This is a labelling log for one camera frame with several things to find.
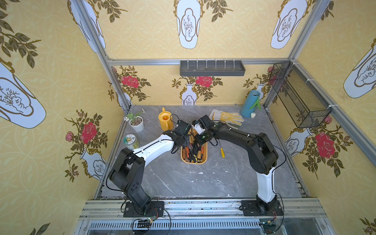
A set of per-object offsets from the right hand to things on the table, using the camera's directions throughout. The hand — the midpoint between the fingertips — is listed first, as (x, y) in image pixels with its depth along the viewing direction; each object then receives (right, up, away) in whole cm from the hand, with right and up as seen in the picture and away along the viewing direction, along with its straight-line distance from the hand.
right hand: (200, 136), depth 96 cm
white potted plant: (-44, +10, +4) cm, 45 cm away
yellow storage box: (-4, -9, -8) cm, 13 cm away
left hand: (-14, -1, -5) cm, 15 cm away
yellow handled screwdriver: (+14, -10, -4) cm, 17 cm away
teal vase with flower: (+36, +24, +5) cm, 44 cm away
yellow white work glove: (+27, +12, +14) cm, 33 cm away
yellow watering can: (-23, +8, +1) cm, 24 cm away
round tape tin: (-45, -2, -4) cm, 46 cm away
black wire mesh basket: (+52, +20, -21) cm, 59 cm away
